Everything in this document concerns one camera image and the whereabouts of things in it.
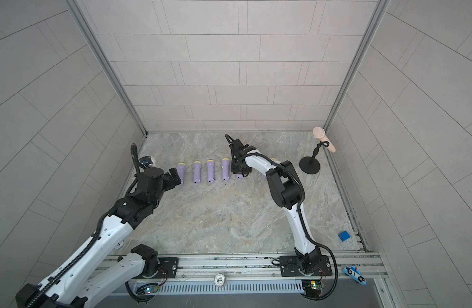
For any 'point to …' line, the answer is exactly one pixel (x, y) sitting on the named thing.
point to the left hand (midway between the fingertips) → (172, 170)
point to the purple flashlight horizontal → (197, 169)
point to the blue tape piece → (344, 236)
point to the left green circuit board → (147, 289)
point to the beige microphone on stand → (319, 133)
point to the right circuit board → (312, 288)
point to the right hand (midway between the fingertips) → (237, 170)
